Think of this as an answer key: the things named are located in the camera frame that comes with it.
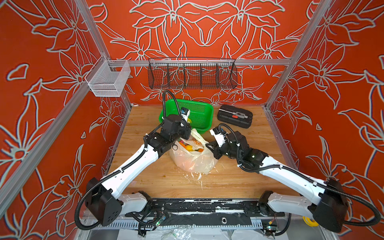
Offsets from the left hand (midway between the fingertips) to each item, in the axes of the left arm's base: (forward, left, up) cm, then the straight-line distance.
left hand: (187, 121), depth 75 cm
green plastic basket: (+28, -8, -24) cm, 38 cm away
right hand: (-10, -9, -7) cm, 15 cm away
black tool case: (+23, -32, -19) cm, 44 cm away
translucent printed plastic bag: (-13, -3, -13) cm, 18 cm away
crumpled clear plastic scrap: (-45, 0, -28) cm, 52 cm away
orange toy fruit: (-9, -7, -14) cm, 18 cm away
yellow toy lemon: (-6, -1, -17) cm, 18 cm away
